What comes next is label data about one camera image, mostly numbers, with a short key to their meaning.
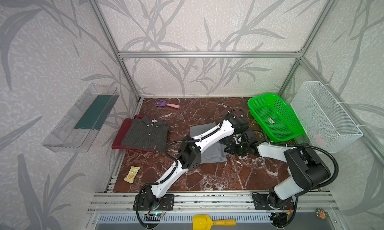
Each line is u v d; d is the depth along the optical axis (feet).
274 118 3.48
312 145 2.42
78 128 2.11
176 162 1.96
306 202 2.47
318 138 2.42
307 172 1.49
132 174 2.70
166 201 2.40
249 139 2.45
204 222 2.23
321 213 2.31
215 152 2.72
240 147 2.60
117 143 2.99
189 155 1.85
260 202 2.41
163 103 3.82
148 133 3.06
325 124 2.11
